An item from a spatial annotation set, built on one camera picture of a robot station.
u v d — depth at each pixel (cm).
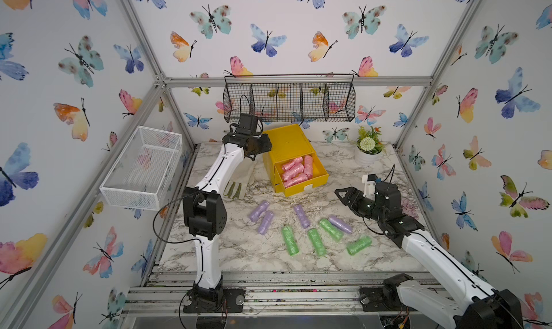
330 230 88
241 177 105
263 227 89
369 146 99
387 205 60
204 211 52
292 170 88
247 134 71
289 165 89
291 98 99
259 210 95
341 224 90
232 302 73
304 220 91
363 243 84
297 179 85
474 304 40
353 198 70
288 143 93
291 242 85
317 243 85
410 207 85
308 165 90
